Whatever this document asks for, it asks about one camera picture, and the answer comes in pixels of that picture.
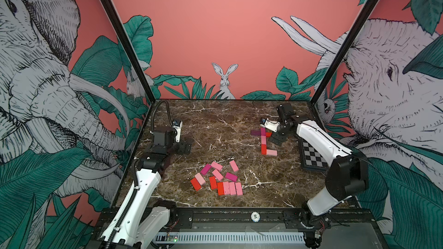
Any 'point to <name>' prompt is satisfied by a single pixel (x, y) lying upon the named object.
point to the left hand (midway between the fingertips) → (181, 135)
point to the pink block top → (217, 166)
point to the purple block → (255, 132)
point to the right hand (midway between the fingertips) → (276, 128)
